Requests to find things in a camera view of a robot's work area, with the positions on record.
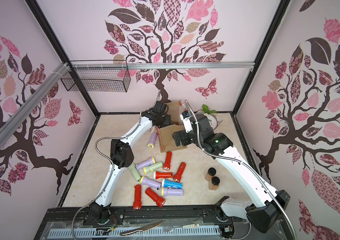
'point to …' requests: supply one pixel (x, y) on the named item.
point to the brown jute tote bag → (166, 140)
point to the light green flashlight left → (134, 172)
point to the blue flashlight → (166, 183)
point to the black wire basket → (97, 76)
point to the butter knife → (143, 229)
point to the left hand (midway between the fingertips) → (166, 122)
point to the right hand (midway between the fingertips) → (180, 131)
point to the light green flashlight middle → (152, 167)
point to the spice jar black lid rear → (212, 171)
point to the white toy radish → (206, 109)
